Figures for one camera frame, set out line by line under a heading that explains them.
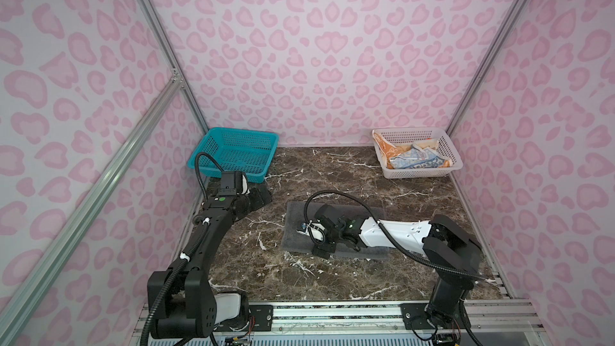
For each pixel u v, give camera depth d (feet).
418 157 3.61
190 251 1.47
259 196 2.48
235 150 3.87
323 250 2.51
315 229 2.45
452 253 1.50
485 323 2.37
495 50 2.81
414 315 2.42
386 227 1.84
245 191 2.58
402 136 3.50
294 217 3.04
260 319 2.41
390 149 3.68
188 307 1.31
